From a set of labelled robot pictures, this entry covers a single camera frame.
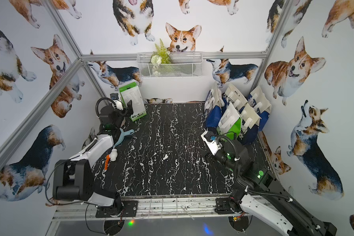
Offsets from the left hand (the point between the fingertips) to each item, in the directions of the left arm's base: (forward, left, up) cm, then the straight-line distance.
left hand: (126, 97), depth 83 cm
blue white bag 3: (-14, -71, -5) cm, 72 cm away
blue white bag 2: (+10, -65, -9) cm, 66 cm away
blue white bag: (+3, -52, -9) cm, 52 cm away
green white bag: (-12, -58, -7) cm, 60 cm away
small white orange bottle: (-24, +11, -26) cm, 37 cm away
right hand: (-30, -40, +1) cm, 50 cm away
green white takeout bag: (+11, +1, -6) cm, 13 cm away
